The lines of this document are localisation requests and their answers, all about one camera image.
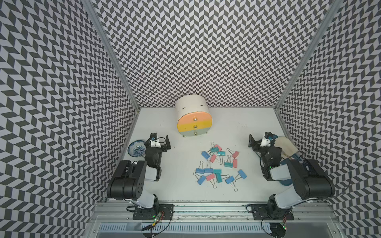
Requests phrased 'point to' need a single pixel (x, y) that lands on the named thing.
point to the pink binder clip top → (220, 148)
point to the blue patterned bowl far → (137, 148)
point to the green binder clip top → (213, 148)
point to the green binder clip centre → (217, 170)
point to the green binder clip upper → (221, 153)
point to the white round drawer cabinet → (191, 103)
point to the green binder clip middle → (227, 164)
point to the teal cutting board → (297, 156)
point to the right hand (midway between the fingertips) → (257, 135)
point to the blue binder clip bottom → (229, 180)
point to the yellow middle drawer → (194, 126)
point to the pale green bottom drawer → (195, 133)
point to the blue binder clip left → (200, 170)
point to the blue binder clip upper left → (205, 154)
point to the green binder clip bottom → (218, 176)
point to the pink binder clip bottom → (210, 178)
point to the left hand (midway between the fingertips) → (160, 136)
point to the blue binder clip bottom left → (201, 179)
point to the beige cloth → (288, 148)
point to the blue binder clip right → (242, 175)
